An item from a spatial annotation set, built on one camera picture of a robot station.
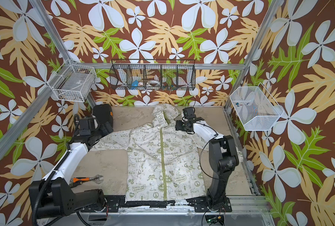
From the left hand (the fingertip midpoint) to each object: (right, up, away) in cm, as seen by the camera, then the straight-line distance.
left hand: (106, 126), depth 86 cm
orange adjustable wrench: (-4, -31, -3) cm, 31 cm away
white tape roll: (+29, +30, +13) cm, 44 cm away
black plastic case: (-15, +10, +27) cm, 33 cm away
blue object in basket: (+15, +30, +11) cm, 35 cm away
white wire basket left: (-21, +28, +1) cm, 35 cm away
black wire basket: (+28, +36, +12) cm, 48 cm away
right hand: (+46, 0, +11) cm, 47 cm away
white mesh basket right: (+92, +11, 0) cm, 93 cm away
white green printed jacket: (+36, -23, +3) cm, 42 cm away
